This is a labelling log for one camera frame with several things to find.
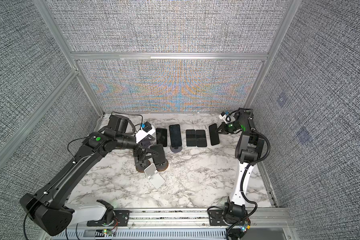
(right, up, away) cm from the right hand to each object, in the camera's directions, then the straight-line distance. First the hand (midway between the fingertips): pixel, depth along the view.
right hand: (218, 131), depth 101 cm
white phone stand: (-40, -26, -15) cm, 50 cm away
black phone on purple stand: (-29, +1, -8) cm, 30 cm away
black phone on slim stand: (-37, -2, -17) cm, 40 cm away
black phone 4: (-4, -2, -2) cm, 5 cm away
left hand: (-38, -5, -32) cm, 50 cm away
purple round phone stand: (-29, -12, -3) cm, 31 cm away
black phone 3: (-37, -14, -19) cm, 43 cm away
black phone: (-19, -5, +3) cm, 20 cm away
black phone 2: (-11, -5, +3) cm, 13 cm away
